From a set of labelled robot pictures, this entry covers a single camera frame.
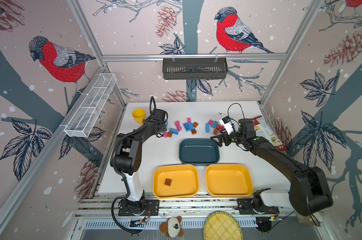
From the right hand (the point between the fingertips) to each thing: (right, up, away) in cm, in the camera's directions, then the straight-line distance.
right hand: (215, 135), depth 84 cm
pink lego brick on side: (-24, +6, +23) cm, 33 cm away
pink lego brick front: (-32, -2, +16) cm, 36 cm away
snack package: (+35, +2, +14) cm, 38 cm away
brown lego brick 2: (-10, +5, +23) cm, 25 cm away
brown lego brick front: (-29, -2, +16) cm, 33 cm away
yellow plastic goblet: (-49, +12, +14) cm, 52 cm away
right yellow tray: (+6, -25, -3) cm, 26 cm away
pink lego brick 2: (-15, +8, +23) cm, 29 cm away
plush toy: (-23, -39, -18) cm, 49 cm away
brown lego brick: (-27, -25, -4) cm, 37 cm away
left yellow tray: (-18, -25, -4) cm, 31 cm away
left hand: (-36, +4, +14) cm, 38 cm away
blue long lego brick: (-25, +1, +17) cm, 31 cm away
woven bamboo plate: (-1, -40, -16) cm, 43 cm away
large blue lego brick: (-15, +4, +22) cm, 27 cm away
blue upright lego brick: (-1, +2, +21) cm, 22 cm away
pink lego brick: (-22, +3, +20) cm, 30 cm away
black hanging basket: (-11, +45, +19) cm, 50 cm away
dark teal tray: (-9, -11, +8) cm, 16 cm away
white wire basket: (-68, +7, -14) cm, 70 cm away
